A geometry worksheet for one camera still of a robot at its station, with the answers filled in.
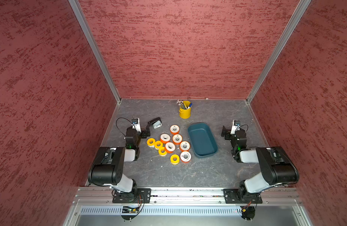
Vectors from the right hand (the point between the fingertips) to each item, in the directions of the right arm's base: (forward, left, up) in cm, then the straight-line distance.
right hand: (230, 128), depth 94 cm
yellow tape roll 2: (-14, +47, -5) cm, 49 cm away
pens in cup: (+17, +31, +6) cm, 36 cm away
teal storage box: (-4, +18, -7) cm, 20 cm away
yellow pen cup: (+15, +30, -1) cm, 33 cm away
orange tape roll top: (+3, +39, -5) cm, 39 cm away
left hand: (+1, +61, +2) cm, 61 cm away
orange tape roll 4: (-10, +32, -5) cm, 34 cm away
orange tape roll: (-5, +45, -3) cm, 46 cm away
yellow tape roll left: (-7, +55, -4) cm, 55 cm away
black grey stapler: (+7, +52, -3) cm, 53 cm away
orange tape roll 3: (-11, +42, -4) cm, 43 cm away
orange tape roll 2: (-5, +37, -5) cm, 38 cm away
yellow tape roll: (-9, +49, -4) cm, 50 cm away
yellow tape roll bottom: (-19, +38, -5) cm, 43 cm away
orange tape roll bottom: (-17, +32, -6) cm, 37 cm away
